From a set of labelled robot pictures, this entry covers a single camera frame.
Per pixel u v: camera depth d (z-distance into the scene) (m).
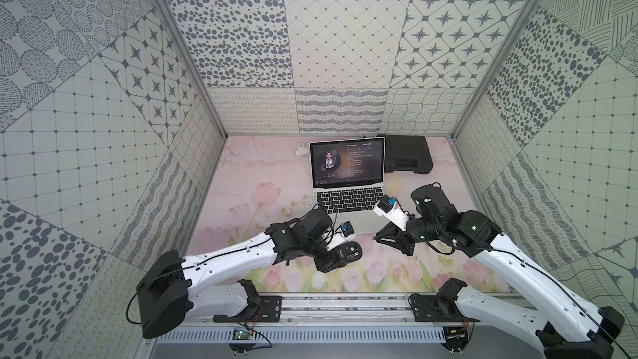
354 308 0.76
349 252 0.74
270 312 0.73
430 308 0.73
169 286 0.40
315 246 0.64
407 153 1.07
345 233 0.66
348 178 1.01
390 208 0.59
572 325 0.38
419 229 0.58
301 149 1.13
